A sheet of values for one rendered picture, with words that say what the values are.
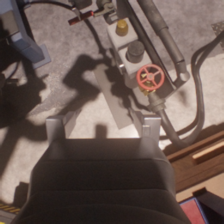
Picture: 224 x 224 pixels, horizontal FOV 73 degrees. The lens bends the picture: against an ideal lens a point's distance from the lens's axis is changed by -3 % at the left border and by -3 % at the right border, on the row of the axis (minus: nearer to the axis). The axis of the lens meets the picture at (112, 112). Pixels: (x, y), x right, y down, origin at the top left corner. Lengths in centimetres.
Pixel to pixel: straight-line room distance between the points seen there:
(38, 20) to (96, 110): 77
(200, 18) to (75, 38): 81
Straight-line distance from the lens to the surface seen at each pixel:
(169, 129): 48
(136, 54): 45
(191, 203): 49
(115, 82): 94
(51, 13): 132
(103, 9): 58
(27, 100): 111
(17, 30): 98
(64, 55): 110
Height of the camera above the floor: 90
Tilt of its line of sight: 81 degrees down
